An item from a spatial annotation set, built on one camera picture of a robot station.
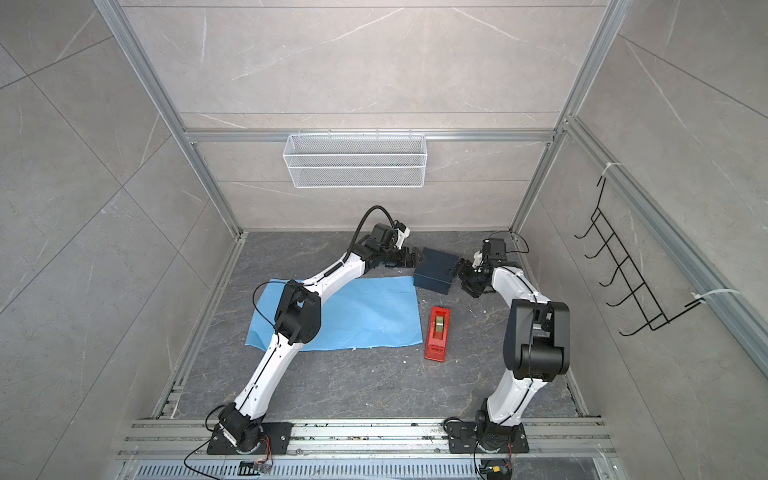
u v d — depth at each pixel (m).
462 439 0.73
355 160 1.00
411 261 0.90
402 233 0.93
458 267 0.87
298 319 0.65
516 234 1.23
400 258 0.91
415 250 0.91
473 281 0.84
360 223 0.82
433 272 0.99
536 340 0.49
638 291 0.63
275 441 0.73
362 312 0.98
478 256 0.90
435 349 0.84
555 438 0.75
